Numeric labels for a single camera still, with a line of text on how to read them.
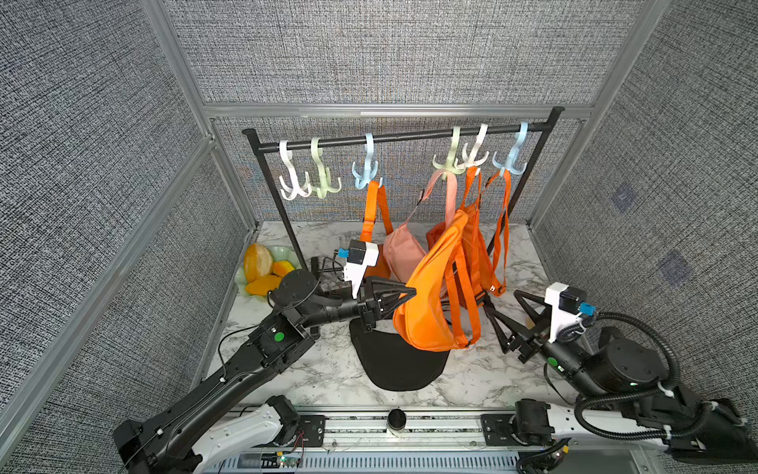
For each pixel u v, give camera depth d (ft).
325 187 2.12
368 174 2.13
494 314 1.67
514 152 2.15
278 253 3.38
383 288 1.60
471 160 2.22
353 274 1.54
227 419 1.84
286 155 1.83
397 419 2.17
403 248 2.80
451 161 2.17
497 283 2.93
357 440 2.40
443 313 2.09
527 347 1.52
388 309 1.66
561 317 1.44
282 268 3.30
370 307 1.52
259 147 1.83
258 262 3.18
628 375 1.19
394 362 2.77
